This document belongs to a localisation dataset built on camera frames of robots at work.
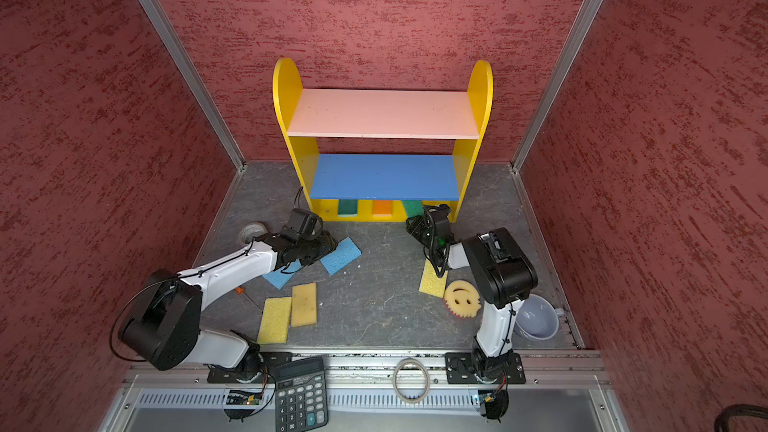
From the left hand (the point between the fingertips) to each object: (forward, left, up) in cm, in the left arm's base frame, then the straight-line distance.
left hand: (333, 251), depth 89 cm
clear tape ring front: (-30, -27, -4) cm, 40 cm away
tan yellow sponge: (-15, +7, -4) cm, 17 cm away
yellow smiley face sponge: (-13, -39, -3) cm, 41 cm away
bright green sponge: (+19, -26, -3) cm, 32 cm away
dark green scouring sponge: (+19, -2, -3) cm, 20 cm away
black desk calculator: (-37, +3, -3) cm, 37 cm away
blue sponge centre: (+2, -3, -5) cm, 6 cm away
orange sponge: (+20, -14, -4) cm, 25 cm away
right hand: (+11, -23, -4) cm, 26 cm away
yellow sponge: (-19, +14, -5) cm, 24 cm away
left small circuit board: (-36, +20, -8) cm, 42 cm away
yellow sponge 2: (-7, -30, -5) cm, 31 cm away
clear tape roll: (+10, +29, -4) cm, 31 cm away
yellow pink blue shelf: (+44, -10, -1) cm, 45 cm away
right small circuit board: (-35, -42, -7) cm, 56 cm away
